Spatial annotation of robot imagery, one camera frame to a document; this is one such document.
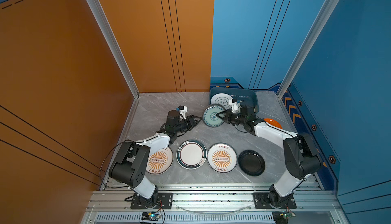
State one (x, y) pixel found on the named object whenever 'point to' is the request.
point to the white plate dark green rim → (191, 154)
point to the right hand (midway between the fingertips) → (216, 115)
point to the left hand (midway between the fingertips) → (201, 118)
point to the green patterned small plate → (210, 117)
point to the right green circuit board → (282, 217)
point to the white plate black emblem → (221, 99)
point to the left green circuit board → (150, 216)
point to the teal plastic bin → (239, 93)
